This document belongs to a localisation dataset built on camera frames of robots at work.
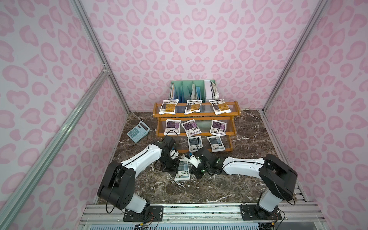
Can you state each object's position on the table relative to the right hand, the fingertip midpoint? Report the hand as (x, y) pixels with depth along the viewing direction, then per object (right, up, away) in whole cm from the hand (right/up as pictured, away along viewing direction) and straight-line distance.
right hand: (190, 171), depth 84 cm
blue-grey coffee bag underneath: (-4, 0, -1) cm, 4 cm away
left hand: (-7, +2, -2) cm, 7 cm away
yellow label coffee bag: (+17, +38, -4) cm, 41 cm away
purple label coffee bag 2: (+1, +25, +3) cm, 25 cm away
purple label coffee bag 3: (+17, +25, +4) cm, 31 cm away
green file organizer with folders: (+10, +51, +14) cm, 54 cm away
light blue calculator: (-37, +22, +19) cm, 47 cm away
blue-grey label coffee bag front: (+4, +15, +14) cm, 20 cm away
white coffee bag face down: (-12, +38, -5) cm, 40 cm away
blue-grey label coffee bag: (+18, +15, +12) cm, 26 cm away
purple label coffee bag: (-10, +26, +5) cm, 28 cm away
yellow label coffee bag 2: (+2, +38, -4) cm, 38 cm away
